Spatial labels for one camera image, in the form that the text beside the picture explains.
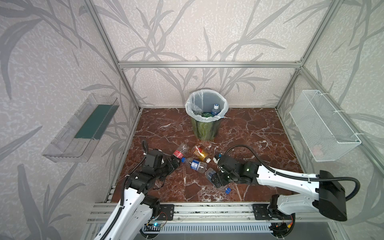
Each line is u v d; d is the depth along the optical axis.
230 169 0.59
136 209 0.60
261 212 0.74
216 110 0.95
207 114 0.94
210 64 0.94
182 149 0.91
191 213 0.75
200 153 0.89
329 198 0.39
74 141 0.64
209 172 0.82
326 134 0.63
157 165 0.59
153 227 0.71
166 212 0.74
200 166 0.88
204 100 0.96
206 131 0.91
